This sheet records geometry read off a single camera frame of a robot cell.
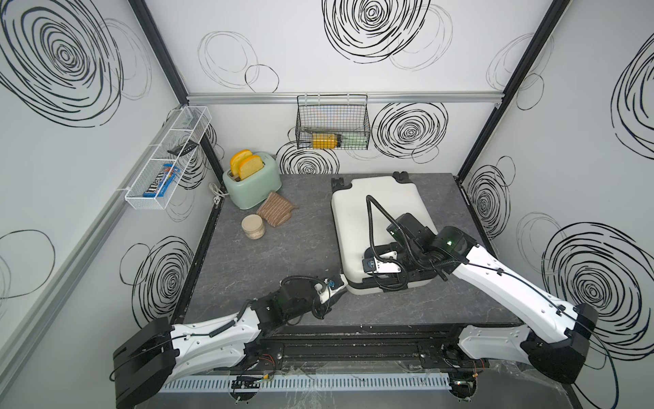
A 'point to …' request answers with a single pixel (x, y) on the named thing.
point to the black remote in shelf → (189, 146)
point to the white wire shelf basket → (192, 125)
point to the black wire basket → (338, 122)
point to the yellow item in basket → (324, 141)
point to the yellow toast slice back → (237, 158)
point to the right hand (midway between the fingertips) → (389, 259)
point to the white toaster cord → (219, 192)
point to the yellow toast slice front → (249, 165)
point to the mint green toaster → (252, 189)
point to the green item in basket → (354, 140)
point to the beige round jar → (253, 227)
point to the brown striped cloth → (276, 210)
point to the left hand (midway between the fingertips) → (341, 285)
